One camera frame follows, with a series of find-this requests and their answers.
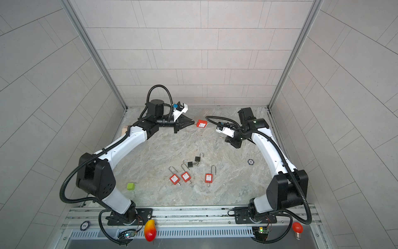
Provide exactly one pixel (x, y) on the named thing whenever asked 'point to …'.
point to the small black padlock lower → (189, 164)
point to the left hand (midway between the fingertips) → (195, 120)
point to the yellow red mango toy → (150, 230)
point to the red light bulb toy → (298, 228)
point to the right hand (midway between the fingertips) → (227, 137)
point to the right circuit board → (260, 233)
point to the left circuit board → (126, 235)
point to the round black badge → (84, 225)
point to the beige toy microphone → (124, 130)
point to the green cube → (130, 186)
